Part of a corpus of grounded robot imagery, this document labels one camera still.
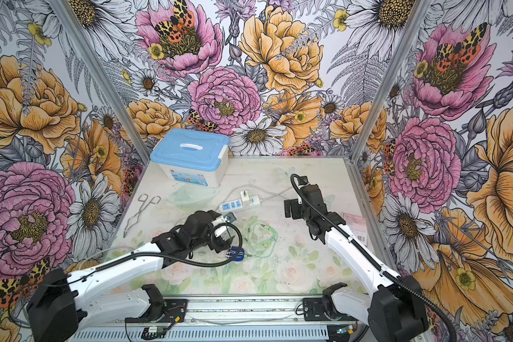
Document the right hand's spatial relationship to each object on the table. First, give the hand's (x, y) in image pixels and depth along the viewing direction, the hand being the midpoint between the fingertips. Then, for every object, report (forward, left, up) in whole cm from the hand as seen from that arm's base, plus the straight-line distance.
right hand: (297, 205), depth 84 cm
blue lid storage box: (+27, +44, +3) cm, 52 cm away
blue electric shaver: (-14, +23, -13) cm, 30 cm away
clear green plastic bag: (+15, +48, -14) cm, 53 cm away
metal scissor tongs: (+4, +71, -13) cm, 72 cm away
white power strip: (+9, +26, -12) cm, 30 cm away
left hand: (-7, +29, -4) cm, 30 cm away
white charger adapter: (+9, +21, -6) cm, 24 cm away
